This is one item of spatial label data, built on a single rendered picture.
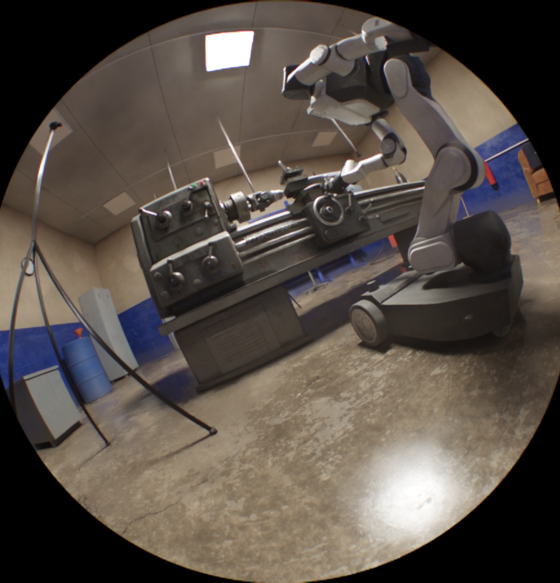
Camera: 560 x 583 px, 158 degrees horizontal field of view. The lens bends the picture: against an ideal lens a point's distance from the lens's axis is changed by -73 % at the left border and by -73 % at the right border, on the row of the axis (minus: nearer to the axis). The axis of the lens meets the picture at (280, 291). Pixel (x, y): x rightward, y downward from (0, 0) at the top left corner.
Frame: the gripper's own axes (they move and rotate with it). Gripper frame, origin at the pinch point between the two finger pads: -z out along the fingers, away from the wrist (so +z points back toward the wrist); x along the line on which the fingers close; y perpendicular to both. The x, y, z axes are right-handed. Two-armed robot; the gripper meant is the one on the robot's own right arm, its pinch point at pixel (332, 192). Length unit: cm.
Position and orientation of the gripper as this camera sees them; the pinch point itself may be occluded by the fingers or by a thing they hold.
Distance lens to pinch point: 127.8
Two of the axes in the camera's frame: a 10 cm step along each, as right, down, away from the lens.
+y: 0.5, 10.0, -0.4
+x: -9.8, 0.4, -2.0
